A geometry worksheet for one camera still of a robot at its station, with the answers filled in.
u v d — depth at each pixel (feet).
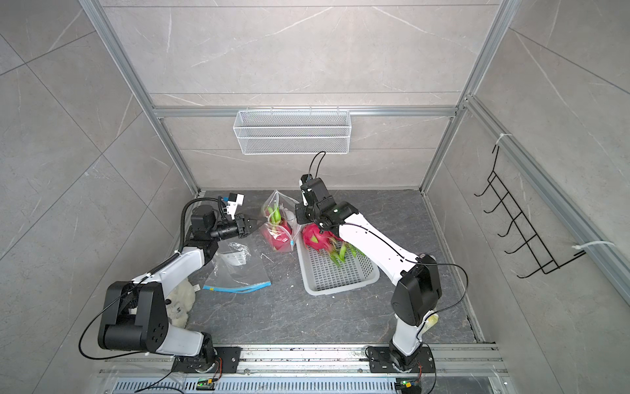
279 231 2.63
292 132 3.30
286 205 2.73
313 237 2.95
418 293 1.46
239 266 3.03
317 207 1.97
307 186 1.97
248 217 2.49
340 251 2.95
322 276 2.96
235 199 2.52
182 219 2.21
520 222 2.21
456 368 2.45
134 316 1.42
